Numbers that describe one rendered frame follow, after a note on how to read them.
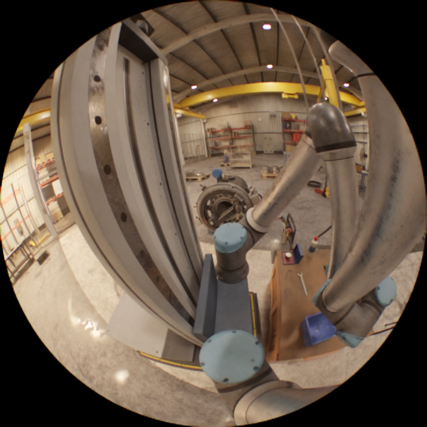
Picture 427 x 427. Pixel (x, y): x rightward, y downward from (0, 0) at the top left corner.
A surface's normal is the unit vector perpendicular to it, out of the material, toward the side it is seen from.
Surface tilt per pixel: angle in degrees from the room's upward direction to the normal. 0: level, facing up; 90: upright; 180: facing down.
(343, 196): 92
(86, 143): 90
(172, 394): 0
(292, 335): 0
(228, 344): 5
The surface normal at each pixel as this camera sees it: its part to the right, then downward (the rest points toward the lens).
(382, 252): -0.81, 0.58
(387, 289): -0.44, -0.73
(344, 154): -0.12, 0.91
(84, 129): 0.99, -0.08
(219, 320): -0.13, -0.87
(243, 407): -0.65, -0.76
